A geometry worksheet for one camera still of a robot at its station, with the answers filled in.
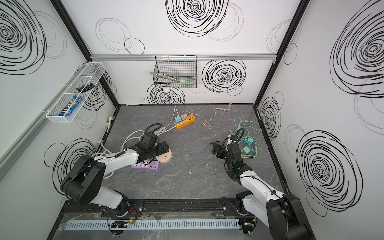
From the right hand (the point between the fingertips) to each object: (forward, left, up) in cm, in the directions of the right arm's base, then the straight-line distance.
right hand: (219, 145), depth 87 cm
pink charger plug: (+24, +22, -2) cm, 33 cm away
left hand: (0, +32, -6) cm, 33 cm away
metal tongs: (+30, +29, +27) cm, 50 cm away
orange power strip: (+25, +18, -6) cm, 31 cm away
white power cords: (+13, +55, -8) cm, 57 cm away
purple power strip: (-15, +38, +6) cm, 41 cm away
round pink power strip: (-5, +33, -6) cm, 34 cm away
